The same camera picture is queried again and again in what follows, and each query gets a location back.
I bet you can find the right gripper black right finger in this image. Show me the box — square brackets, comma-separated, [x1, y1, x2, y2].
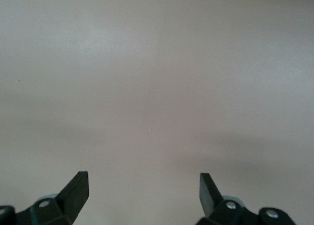
[196, 173, 299, 225]

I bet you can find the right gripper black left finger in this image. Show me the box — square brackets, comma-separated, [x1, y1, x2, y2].
[0, 171, 89, 225]

